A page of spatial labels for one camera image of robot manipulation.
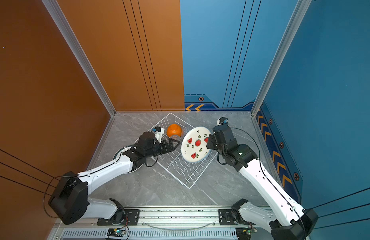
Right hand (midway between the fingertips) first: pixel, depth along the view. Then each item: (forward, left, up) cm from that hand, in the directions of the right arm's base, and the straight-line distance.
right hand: (208, 137), depth 73 cm
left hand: (+2, +17, -8) cm, 19 cm away
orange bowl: (+21, +21, -20) cm, 36 cm away
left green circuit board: (-36, +46, -27) cm, 64 cm away
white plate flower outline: (+3, +55, -21) cm, 59 cm away
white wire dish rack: (-8, +13, -22) cm, 26 cm away
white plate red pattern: (0, +7, -7) cm, 10 cm away
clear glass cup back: (+18, +12, -16) cm, 27 cm away
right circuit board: (-36, -16, -28) cm, 49 cm away
